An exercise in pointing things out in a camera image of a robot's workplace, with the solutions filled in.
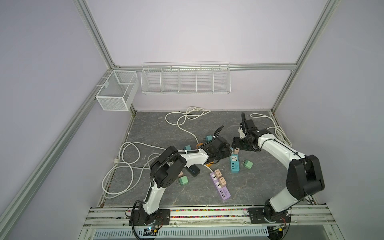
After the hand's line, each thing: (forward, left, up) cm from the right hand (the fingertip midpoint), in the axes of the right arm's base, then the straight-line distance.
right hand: (237, 146), depth 90 cm
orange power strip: (-13, +18, +4) cm, 23 cm away
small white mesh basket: (+33, +78, +16) cm, 87 cm away
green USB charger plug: (-19, +32, -6) cm, 38 cm away
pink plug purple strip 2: (-21, +11, -1) cm, 23 cm away
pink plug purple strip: (-17, +13, -1) cm, 21 cm away
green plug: (-9, -6, -6) cm, 12 cm away
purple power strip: (-24, +11, -5) cm, 27 cm away
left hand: (-4, +3, -3) cm, 6 cm away
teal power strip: (-8, +2, -5) cm, 10 cm away
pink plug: (-2, 0, -2) cm, 3 cm away
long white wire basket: (+46, +16, +18) cm, 52 cm away
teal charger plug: (+2, +31, -5) cm, 31 cm away
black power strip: (-13, +27, -6) cm, 30 cm away
